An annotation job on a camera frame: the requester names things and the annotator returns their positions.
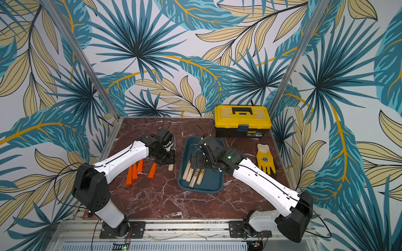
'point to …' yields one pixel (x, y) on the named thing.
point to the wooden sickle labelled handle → (199, 181)
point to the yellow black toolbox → (242, 121)
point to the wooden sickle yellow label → (197, 171)
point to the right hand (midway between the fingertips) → (198, 160)
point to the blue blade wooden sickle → (190, 175)
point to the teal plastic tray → (212, 181)
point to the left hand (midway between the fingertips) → (173, 164)
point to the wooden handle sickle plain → (171, 166)
